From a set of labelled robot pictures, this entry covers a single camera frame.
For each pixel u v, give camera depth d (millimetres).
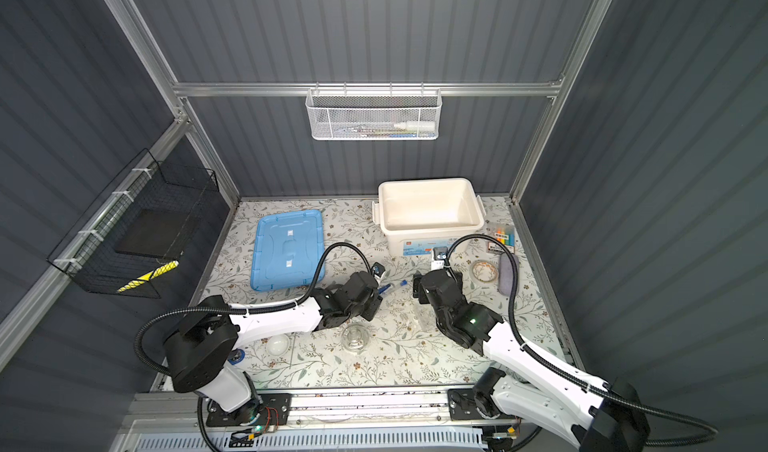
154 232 758
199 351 442
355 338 822
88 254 617
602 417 399
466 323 552
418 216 1149
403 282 962
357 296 670
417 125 863
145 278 662
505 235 1090
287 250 1053
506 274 963
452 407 738
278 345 822
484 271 991
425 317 889
